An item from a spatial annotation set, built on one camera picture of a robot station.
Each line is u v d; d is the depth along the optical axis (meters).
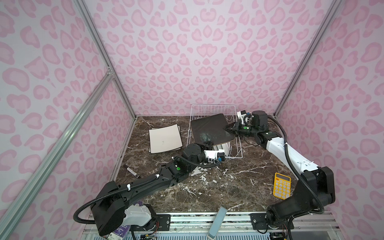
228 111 1.14
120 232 0.69
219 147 0.86
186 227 0.72
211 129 0.82
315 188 0.43
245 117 0.73
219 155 0.63
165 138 1.04
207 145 0.68
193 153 0.55
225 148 0.88
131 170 0.90
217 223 0.71
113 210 0.39
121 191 0.43
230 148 0.91
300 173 0.44
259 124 0.64
